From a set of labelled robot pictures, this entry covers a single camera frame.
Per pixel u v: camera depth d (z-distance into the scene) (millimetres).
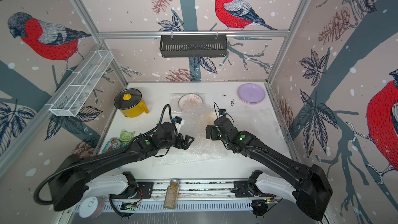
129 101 951
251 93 1136
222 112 704
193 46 1065
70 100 715
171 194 685
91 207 655
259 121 999
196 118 925
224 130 575
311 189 381
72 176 406
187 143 725
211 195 728
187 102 1089
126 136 914
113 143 856
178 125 728
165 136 625
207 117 941
